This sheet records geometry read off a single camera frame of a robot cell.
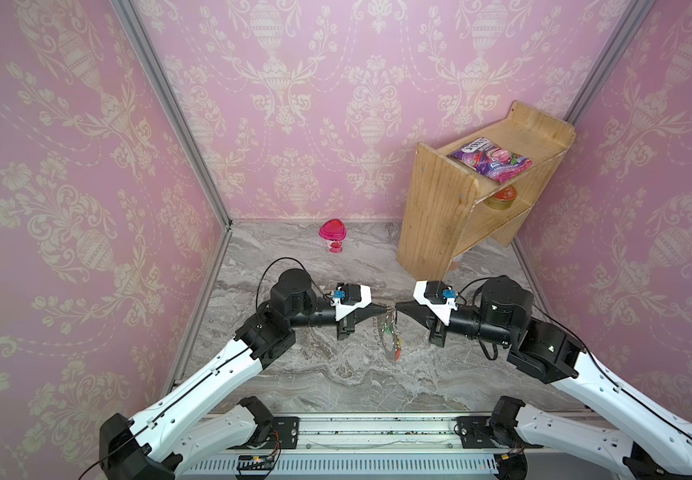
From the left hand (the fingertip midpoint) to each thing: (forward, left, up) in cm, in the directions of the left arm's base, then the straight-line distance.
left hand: (383, 311), depth 60 cm
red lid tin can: (+45, -41, -8) cm, 61 cm away
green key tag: (-2, -1, -3) cm, 4 cm away
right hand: (+1, -4, +2) cm, 4 cm away
